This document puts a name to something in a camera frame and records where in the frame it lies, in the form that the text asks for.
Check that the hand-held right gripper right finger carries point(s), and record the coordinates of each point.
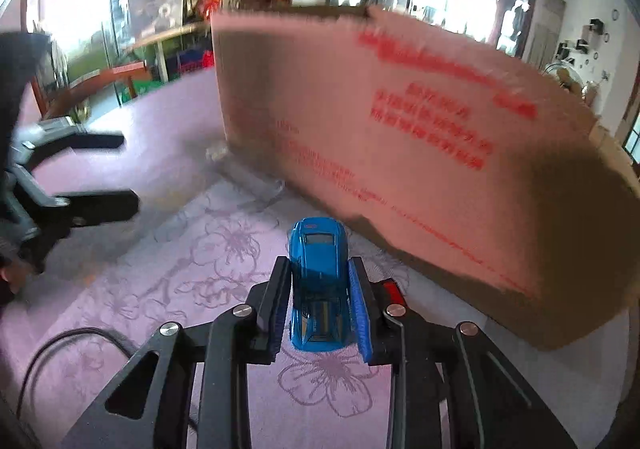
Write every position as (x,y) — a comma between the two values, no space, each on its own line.
(359,309)

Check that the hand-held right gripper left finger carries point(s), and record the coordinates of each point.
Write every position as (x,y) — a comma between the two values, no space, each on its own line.
(272,299)

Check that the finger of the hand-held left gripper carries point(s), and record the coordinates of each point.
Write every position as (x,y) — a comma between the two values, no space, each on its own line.
(105,206)
(100,140)

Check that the blue toy car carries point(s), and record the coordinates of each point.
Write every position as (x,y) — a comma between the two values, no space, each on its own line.
(317,259)

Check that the person's left hand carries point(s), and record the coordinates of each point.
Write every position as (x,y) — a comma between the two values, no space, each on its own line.
(7,279)

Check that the electric standing fan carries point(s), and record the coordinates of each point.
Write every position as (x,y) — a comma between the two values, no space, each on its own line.
(565,74)

